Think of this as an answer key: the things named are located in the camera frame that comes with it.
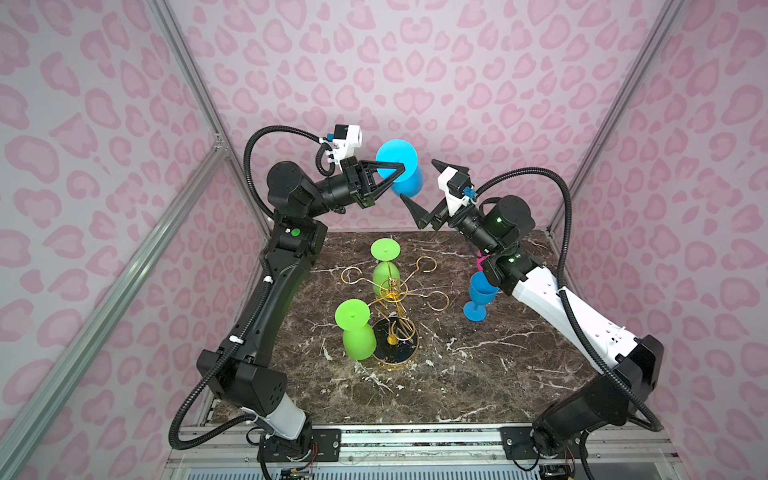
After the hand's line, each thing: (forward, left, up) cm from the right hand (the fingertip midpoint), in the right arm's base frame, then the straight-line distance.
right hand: (422, 174), depth 58 cm
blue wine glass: (-4, -18, -36) cm, 41 cm away
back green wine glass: (-1, +8, -22) cm, 23 cm away
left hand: (-7, +3, +6) cm, 9 cm away
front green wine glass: (-21, +14, -30) cm, 39 cm away
